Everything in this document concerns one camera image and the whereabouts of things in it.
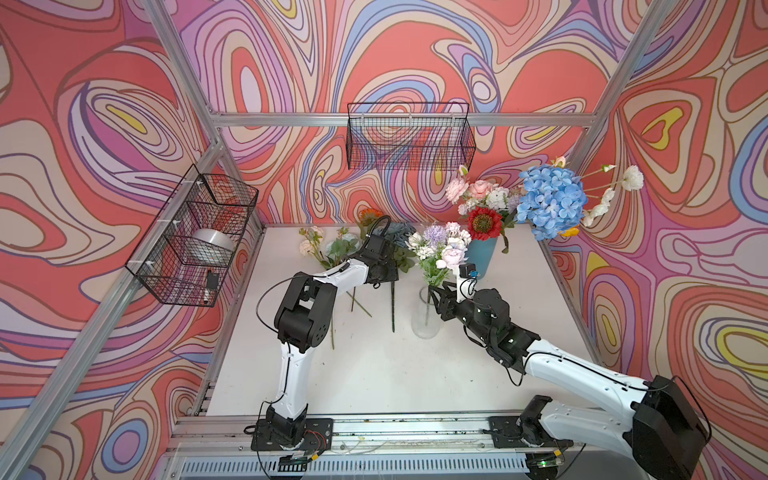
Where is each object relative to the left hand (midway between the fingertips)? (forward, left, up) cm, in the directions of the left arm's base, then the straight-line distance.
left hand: (396, 270), depth 101 cm
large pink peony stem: (+6, -17, +30) cm, 35 cm away
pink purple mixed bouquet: (+2, -25, +27) cm, 37 cm away
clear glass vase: (-21, -8, +6) cm, 24 cm away
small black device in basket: (-18, +47, +21) cm, 55 cm away
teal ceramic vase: (+1, -27, +9) cm, 28 cm away
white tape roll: (-14, +45, +29) cm, 56 cm away
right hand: (-17, -10, +14) cm, 24 cm away
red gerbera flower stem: (-4, -23, +26) cm, 35 cm away
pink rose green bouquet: (-15, -9, +28) cm, 33 cm away
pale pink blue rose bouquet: (+8, +23, +2) cm, 25 cm away
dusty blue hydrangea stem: (+12, -1, +6) cm, 13 cm away
